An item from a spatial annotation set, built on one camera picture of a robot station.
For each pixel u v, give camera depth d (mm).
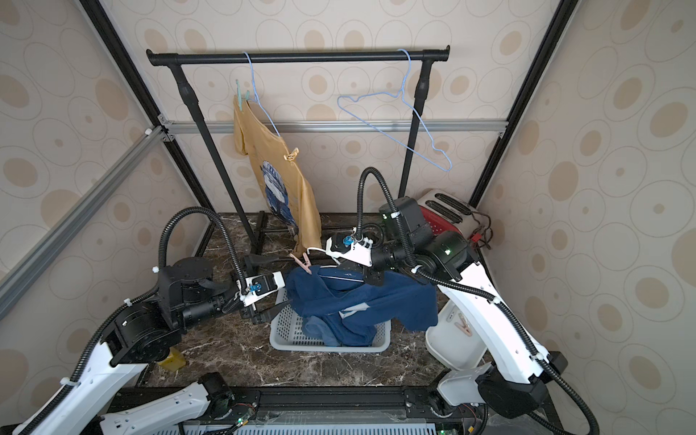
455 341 852
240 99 744
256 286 445
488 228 970
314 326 745
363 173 450
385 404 745
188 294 415
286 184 791
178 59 572
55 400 367
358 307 715
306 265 686
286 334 838
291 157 658
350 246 474
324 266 650
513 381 392
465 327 873
